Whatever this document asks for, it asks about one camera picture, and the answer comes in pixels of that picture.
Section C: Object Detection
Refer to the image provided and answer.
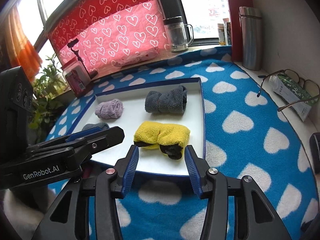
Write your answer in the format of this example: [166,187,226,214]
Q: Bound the red-lidded plastic jar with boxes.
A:
[61,60,93,98]

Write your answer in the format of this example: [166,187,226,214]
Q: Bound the pink wipes packet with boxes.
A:
[117,49,158,67]

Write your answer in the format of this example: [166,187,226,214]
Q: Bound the eyeglasses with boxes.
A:
[257,69,320,112]

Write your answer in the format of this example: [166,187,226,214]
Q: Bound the blue heart-print blanket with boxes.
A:
[46,45,320,240]

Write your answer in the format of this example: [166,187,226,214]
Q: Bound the grey fluffy sock roll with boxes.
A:
[82,122,110,132]
[144,85,188,115]

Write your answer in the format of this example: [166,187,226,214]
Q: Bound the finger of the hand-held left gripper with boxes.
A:
[65,126,125,173]
[26,126,108,153]

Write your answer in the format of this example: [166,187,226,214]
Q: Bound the lilac fluffy sock roll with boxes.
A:
[95,99,124,120]

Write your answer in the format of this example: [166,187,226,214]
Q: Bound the stainless steel thermos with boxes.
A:
[238,7,262,71]

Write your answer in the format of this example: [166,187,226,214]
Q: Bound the leafy green houseplant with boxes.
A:
[31,80,67,142]

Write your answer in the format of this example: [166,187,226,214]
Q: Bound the black glasses case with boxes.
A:
[309,132,320,172]

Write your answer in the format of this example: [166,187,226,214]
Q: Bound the glass mug with black lid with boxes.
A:
[163,16,194,53]

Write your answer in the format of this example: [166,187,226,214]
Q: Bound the person's left forearm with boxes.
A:
[2,189,59,240]

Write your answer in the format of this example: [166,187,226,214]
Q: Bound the orange curtain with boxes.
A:
[6,5,43,82]

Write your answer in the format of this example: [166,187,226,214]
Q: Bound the small white bottle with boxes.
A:
[217,23,225,46]

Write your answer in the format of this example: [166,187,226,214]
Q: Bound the yellow fluffy sock roll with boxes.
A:
[133,121,191,161]

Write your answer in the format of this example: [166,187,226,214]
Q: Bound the blue cardboard box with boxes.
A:
[47,77,207,184]

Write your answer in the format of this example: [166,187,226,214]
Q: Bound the green and white carton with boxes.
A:
[269,73,316,122]

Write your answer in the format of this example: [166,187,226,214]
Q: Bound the red heart-print cloth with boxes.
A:
[47,0,173,79]

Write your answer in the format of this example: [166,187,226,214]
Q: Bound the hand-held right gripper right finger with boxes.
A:
[184,145,292,240]

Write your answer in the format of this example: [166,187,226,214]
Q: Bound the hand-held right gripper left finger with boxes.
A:
[32,144,140,240]

